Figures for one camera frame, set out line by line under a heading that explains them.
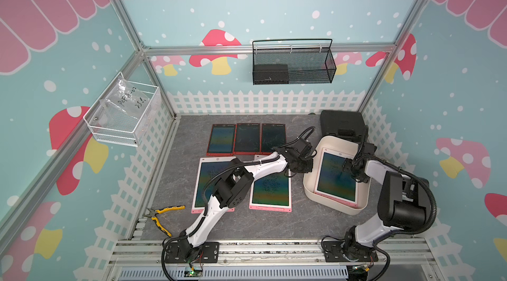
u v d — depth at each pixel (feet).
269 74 2.94
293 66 2.96
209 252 2.43
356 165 2.33
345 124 3.61
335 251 2.44
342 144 3.32
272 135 3.63
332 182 3.18
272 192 2.94
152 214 2.73
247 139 3.59
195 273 2.35
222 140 3.60
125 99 2.35
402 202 1.53
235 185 1.85
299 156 2.49
